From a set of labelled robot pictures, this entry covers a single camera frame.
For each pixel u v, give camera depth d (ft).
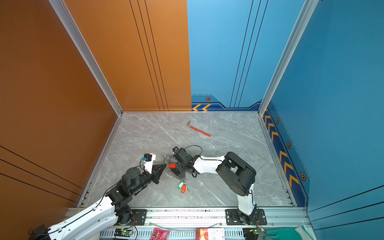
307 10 2.31
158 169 2.37
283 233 2.23
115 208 1.86
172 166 2.69
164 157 2.69
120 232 2.33
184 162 2.32
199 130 3.57
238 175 1.59
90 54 2.88
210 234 2.18
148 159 2.20
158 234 2.25
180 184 2.73
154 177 2.24
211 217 2.46
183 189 2.72
